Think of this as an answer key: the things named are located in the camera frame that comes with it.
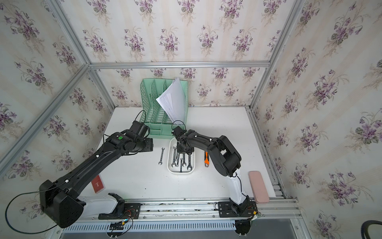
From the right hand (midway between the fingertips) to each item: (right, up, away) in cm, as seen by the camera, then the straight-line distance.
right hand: (184, 151), depth 96 cm
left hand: (-17, +6, -16) cm, 24 cm away
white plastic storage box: (-3, -6, -6) cm, 9 cm away
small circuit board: (-31, -32, -24) cm, 50 cm away
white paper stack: (-7, +32, 0) cm, 33 cm away
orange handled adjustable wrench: (+14, -4, -5) cm, 16 cm away
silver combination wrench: (-6, -6, -6) cm, 10 cm away
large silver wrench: (+4, -7, -7) cm, 11 cm away
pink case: (+42, -17, -17) cm, 48 cm away
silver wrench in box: (0, -6, -5) cm, 8 cm away
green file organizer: (-16, +17, +3) cm, 24 cm away
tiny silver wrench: (-1, -7, -7) cm, 10 cm away
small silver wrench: (-14, -6, -5) cm, 16 cm away
